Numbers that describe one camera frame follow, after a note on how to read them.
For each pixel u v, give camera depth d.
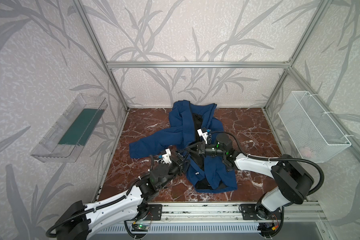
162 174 0.55
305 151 0.72
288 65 0.94
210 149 0.70
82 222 0.42
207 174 0.81
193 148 0.75
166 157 0.71
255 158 0.55
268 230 0.70
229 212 0.75
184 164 0.64
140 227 0.71
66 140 0.63
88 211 0.44
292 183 0.44
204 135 0.75
